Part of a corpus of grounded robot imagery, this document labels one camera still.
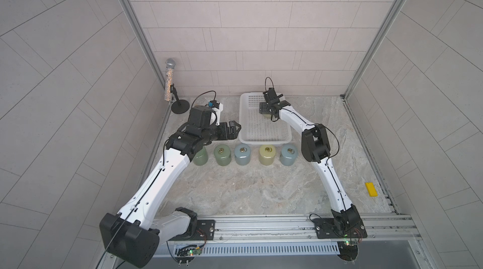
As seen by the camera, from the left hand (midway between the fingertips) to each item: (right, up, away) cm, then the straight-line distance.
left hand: (235, 125), depth 74 cm
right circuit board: (+42, -46, -6) cm, 62 cm away
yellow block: (+59, -28, +7) cm, 65 cm away
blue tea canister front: (+2, -13, +10) cm, 17 cm away
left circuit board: (-16, -45, -9) cm, 48 cm away
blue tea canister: (+23, -14, +10) cm, 29 cm away
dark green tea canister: (-7, -14, +9) cm, 18 cm away
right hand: (+16, +9, +37) cm, 41 cm away
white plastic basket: (+9, -4, +27) cm, 29 cm away
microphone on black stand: (-35, +9, +33) cm, 49 cm away
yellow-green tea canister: (+13, -14, +11) cm, 22 cm away
